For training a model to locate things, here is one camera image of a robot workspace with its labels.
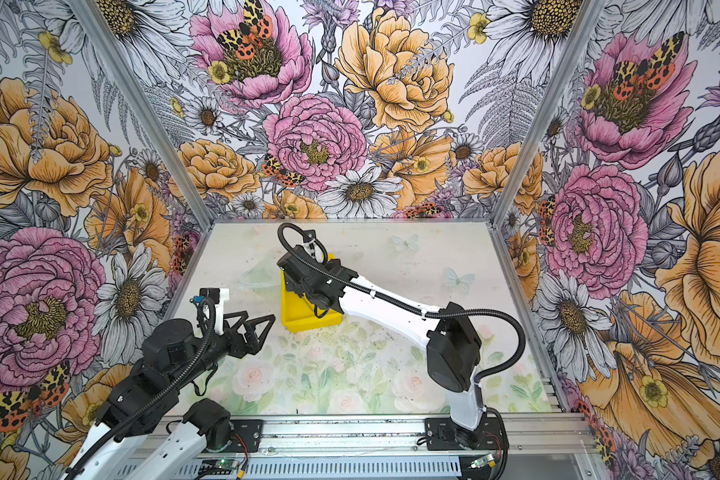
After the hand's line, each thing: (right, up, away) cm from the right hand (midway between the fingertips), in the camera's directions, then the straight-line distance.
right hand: (312, 276), depth 81 cm
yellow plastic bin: (-8, -13, +17) cm, 23 cm away
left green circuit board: (-18, -43, -10) cm, 48 cm away
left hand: (-9, -10, -12) cm, 19 cm away
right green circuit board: (+43, -42, -10) cm, 61 cm away
